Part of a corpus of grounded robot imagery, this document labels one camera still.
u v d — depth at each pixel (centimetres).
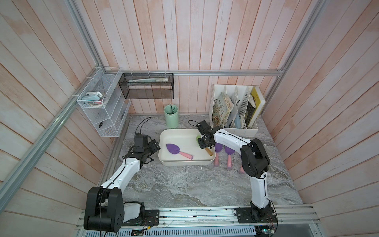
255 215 65
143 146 70
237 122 106
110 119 78
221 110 101
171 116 102
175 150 99
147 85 110
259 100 91
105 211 41
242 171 59
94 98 68
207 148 98
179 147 99
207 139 73
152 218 73
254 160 54
